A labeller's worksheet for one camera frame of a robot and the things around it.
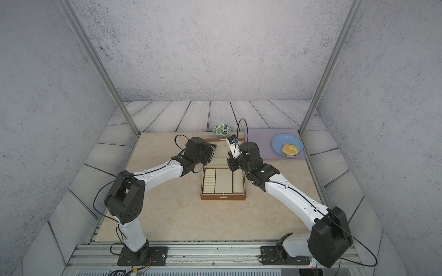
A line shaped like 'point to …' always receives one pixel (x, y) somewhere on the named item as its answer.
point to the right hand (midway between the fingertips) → (230, 152)
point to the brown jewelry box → (218, 183)
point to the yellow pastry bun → (290, 150)
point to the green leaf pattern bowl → (222, 130)
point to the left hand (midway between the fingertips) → (220, 147)
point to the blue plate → (279, 140)
